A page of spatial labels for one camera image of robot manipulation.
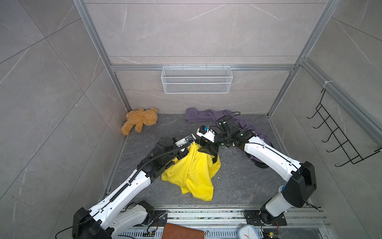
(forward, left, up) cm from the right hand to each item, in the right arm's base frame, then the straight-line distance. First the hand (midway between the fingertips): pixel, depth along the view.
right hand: (202, 142), depth 77 cm
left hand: (0, +8, +5) cm, 9 cm away
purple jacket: (+39, +5, -18) cm, 43 cm away
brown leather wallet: (-37, +15, -20) cm, 44 cm away
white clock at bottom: (-37, -20, -20) cm, 47 cm away
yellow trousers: (-12, +5, -9) cm, 16 cm away
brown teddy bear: (+30, +45, -12) cm, 55 cm away
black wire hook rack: (-9, -63, +8) cm, 65 cm away
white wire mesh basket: (+47, +3, +8) cm, 48 cm away
